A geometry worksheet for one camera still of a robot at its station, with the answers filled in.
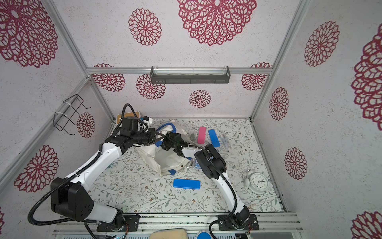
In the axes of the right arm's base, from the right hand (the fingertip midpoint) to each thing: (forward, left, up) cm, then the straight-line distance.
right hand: (153, 136), depth 96 cm
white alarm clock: (-26, -62, -9) cm, 68 cm away
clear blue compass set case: (-14, -28, -11) cm, 33 cm away
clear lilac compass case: (+6, -48, -11) cm, 50 cm away
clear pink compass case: (-13, -25, -11) cm, 30 cm away
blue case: (+6, -41, -12) cm, 43 cm away
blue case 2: (-26, -22, -12) cm, 36 cm away
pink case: (+11, -31, -11) cm, 35 cm away
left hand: (-10, -11, +13) cm, 20 cm away
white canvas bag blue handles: (-14, -10, -7) cm, 19 cm away
